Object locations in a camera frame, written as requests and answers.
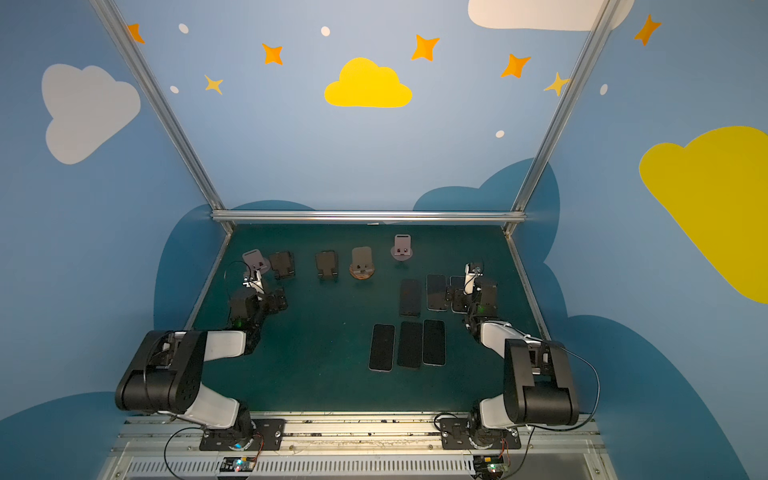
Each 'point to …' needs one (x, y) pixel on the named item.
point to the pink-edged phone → (382, 347)
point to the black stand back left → (326, 261)
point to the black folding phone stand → (282, 264)
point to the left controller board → (237, 464)
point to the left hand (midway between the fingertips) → (272, 289)
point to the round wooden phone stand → (362, 267)
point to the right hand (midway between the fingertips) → (466, 284)
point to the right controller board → (488, 467)
